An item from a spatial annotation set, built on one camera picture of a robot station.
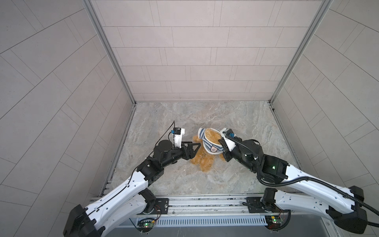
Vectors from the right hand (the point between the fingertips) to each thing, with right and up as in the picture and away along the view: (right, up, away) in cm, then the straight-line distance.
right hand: (217, 141), depth 67 cm
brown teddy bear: (-5, -12, +11) cm, 18 cm away
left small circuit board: (-32, -37, -2) cm, 49 cm away
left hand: (-8, -3, +2) cm, 8 cm away
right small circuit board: (+26, -38, +1) cm, 46 cm away
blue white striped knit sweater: (-4, -3, 0) cm, 5 cm away
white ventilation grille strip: (-3, -38, +1) cm, 38 cm away
